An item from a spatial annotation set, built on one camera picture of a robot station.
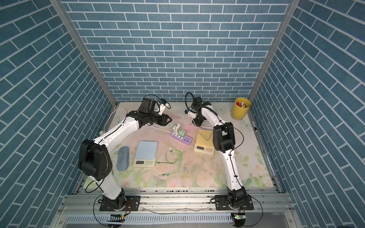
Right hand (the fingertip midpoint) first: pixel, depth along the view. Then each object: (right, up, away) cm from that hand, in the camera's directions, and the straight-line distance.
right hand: (200, 121), depth 106 cm
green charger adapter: (-13, -8, -12) cm, 19 cm away
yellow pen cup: (+28, +9, -7) cm, 30 cm away
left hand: (-19, +2, -19) cm, 27 cm away
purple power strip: (-10, -13, -10) cm, 19 cm away
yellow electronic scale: (+2, -15, -10) cm, 18 cm away
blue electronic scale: (-36, -20, -17) cm, 44 cm away
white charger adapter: (-17, -5, -12) cm, 22 cm away
